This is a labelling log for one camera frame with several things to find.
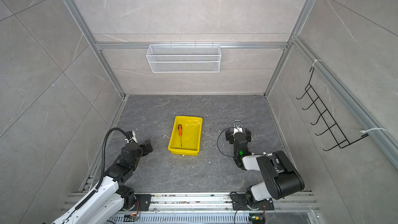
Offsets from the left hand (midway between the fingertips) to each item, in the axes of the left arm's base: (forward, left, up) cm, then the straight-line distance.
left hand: (141, 139), depth 83 cm
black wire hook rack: (-16, -86, +23) cm, 91 cm away
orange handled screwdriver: (+12, -19, -9) cm, 25 cm away
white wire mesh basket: (+48, -23, +18) cm, 57 cm away
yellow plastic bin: (+7, -23, -10) cm, 26 cm away
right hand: (+8, -56, -3) cm, 56 cm away
